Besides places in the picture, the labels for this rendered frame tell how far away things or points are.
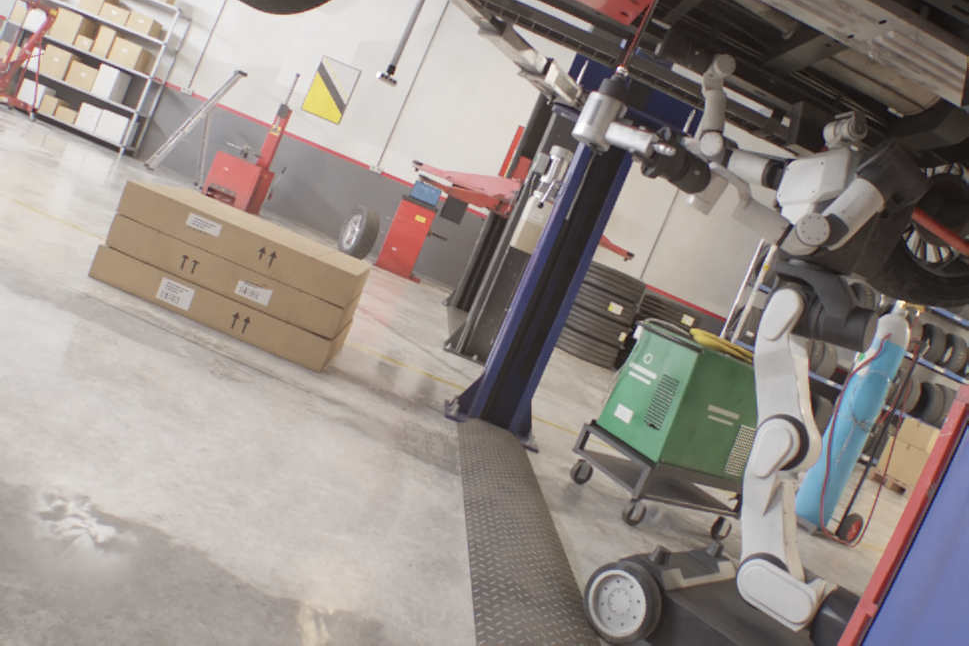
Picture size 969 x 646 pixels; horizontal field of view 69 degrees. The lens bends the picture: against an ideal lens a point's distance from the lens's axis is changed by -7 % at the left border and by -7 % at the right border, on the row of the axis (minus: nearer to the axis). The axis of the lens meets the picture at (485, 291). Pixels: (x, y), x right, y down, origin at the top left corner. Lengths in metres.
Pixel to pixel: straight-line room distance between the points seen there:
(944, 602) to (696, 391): 2.39
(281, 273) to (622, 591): 1.99
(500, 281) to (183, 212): 2.63
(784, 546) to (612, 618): 0.46
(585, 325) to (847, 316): 6.97
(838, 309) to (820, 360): 9.44
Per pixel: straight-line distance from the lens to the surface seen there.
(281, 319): 3.29
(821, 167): 2.06
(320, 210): 11.09
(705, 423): 3.08
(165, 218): 3.40
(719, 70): 2.49
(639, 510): 3.02
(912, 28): 1.93
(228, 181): 9.82
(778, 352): 2.02
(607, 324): 8.85
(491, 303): 5.32
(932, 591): 0.67
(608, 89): 1.80
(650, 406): 3.04
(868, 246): 2.11
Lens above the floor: 0.77
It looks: 3 degrees down
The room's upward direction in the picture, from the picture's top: 23 degrees clockwise
